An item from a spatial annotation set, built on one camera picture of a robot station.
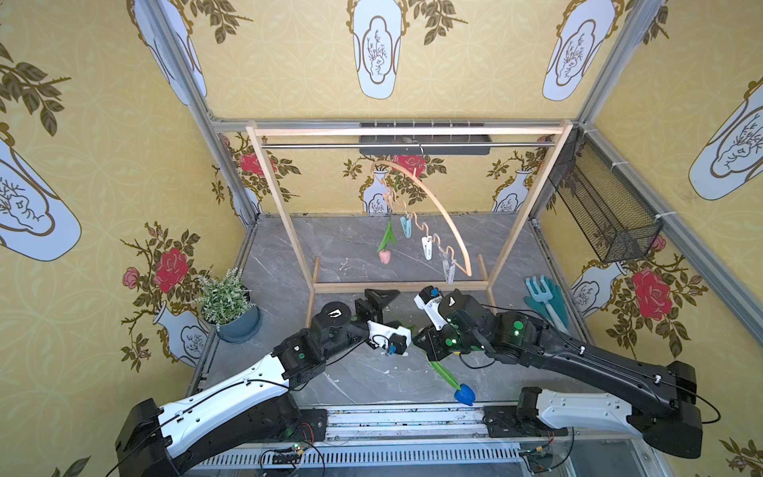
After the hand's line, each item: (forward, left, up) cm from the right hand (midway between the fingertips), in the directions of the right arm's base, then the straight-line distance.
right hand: (414, 350), depth 68 cm
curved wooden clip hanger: (+15, -7, +14) cm, 22 cm away
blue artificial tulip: (-9, -10, +1) cm, 13 cm away
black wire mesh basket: (+39, -56, +8) cm, 69 cm away
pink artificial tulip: (+31, +9, -5) cm, 32 cm away
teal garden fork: (+26, -43, -19) cm, 54 cm away
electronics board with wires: (-20, +29, -20) cm, 40 cm away
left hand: (+10, +4, +6) cm, 12 cm away
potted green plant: (+10, +50, -1) cm, 51 cm away
